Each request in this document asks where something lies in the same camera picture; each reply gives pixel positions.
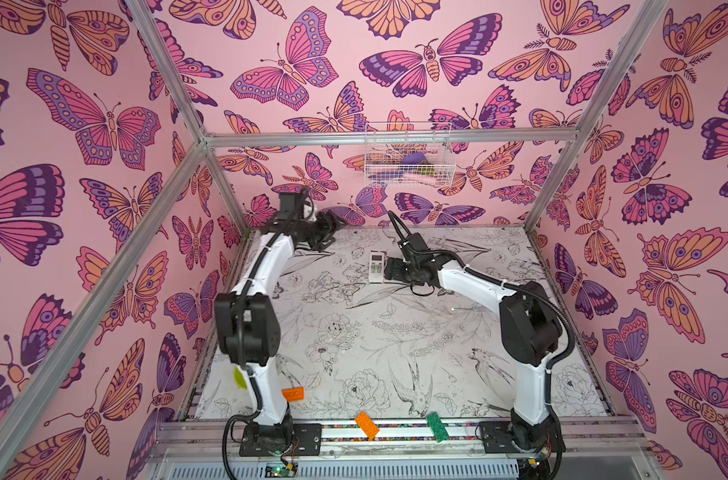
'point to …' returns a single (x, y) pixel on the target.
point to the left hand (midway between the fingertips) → (345, 225)
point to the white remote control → (376, 266)
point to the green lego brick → (437, 428)
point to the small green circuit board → (279, 472)
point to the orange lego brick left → (293, 394)
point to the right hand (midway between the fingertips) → (393, 268)
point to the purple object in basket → (414, 158)
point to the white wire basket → (385, 145)
